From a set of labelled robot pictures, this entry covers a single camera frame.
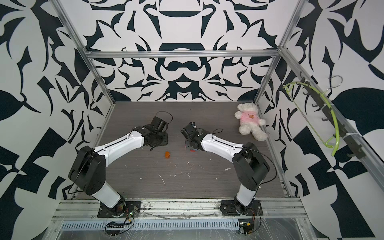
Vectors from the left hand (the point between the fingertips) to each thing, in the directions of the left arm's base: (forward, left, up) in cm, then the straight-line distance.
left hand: (165, 137), depth 90 cm
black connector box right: (-44, -41, -10) cm, 61 cm away
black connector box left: (-44, +21, -9) cm, 49 cm away
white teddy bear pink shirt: (+11, -54, -1) cm, 56 cm away
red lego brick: (-5, -16, -8) cm, 19 cm away
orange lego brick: (-6, 0, -9) cm, 11 cm away
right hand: (-2, -15, -2) cm, 15 cm away
